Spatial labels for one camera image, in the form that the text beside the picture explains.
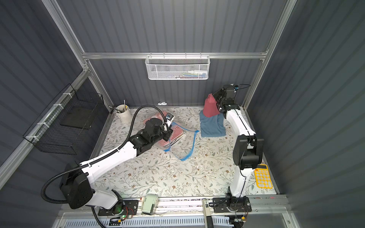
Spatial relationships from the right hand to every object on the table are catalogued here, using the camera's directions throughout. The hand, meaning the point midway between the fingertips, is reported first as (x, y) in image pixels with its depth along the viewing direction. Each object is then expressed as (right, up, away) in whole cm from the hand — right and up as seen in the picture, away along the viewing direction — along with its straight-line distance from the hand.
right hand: (217, 89), depth 89 cm
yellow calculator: (+25, -53, -6) cm, 59 cm away
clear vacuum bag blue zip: (-23, -37, +9) cm, 45 cm away
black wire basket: (-83, -23, -16) cm, 88 cm away
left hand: (-28, -23, -10) cm, 38 cm away
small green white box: (-39, -62, -18) cm, 75 cm away
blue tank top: (+1, -24, +19) cm, 30 cm away
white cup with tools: (-65, -13, +13) cm, 68 cm away
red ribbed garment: (-3, -11, +7) cm, 14 cm away
